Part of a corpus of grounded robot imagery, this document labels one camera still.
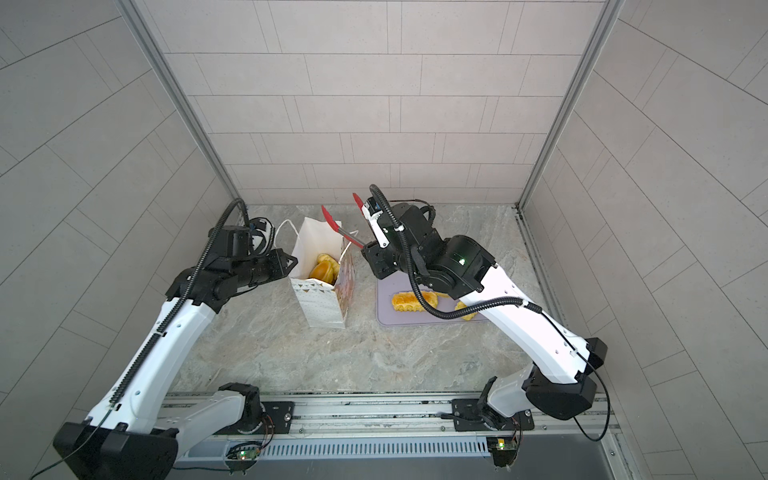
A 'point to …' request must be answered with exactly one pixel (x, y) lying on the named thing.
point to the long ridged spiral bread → (333, 267)
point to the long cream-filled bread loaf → (408, 301)
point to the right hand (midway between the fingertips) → (369, 249)
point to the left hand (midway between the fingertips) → (304, 256)
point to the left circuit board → (245, 452)
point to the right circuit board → (503, 449)
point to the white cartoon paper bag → (321, 304)
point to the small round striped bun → (326, 268)
